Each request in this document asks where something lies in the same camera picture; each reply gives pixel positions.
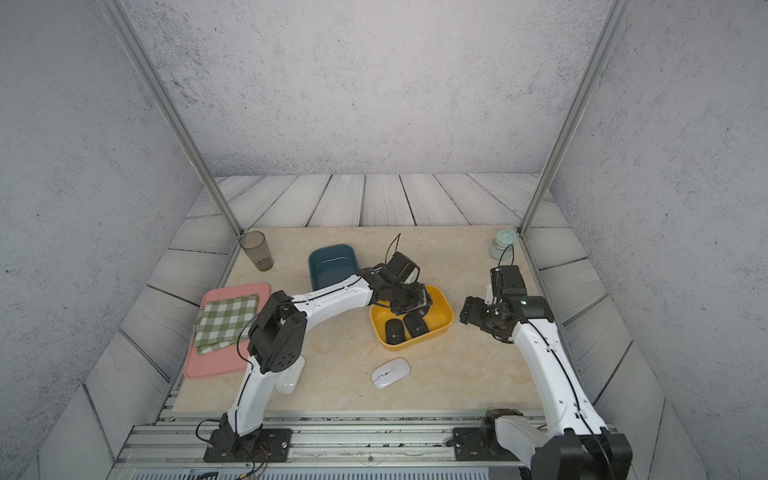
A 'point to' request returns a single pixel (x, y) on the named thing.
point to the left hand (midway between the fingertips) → (434, 308)
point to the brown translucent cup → (255, 244)
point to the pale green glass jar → (504, 238)
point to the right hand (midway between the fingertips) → (475, 317)
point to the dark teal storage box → (331, 263)
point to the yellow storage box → (439, 318)
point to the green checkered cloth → (224, 321)
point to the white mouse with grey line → (390, 373)
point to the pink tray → (230, 358)
